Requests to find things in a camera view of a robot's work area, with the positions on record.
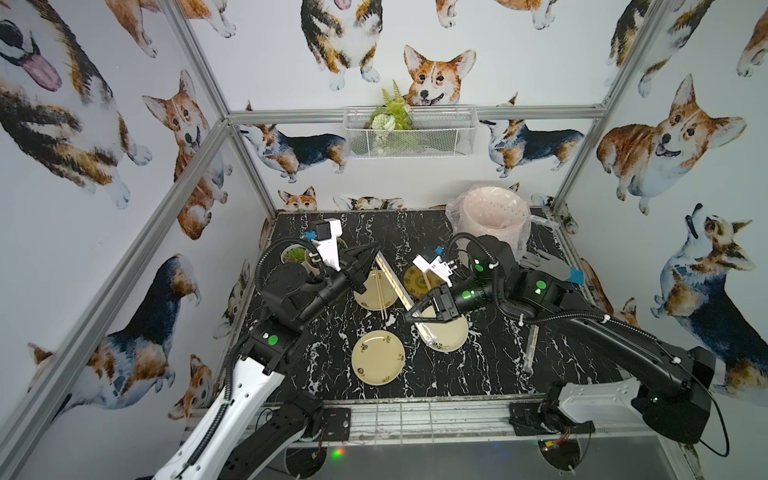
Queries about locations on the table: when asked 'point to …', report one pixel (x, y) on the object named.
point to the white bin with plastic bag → (485, 209)
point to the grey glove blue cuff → (545, 261)
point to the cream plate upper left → (369, 299)
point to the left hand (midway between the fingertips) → (384, 244)
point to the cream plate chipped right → (449, 336)
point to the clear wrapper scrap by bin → (547, 222)
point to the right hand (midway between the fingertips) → (406, 321)
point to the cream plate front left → (378, 357)
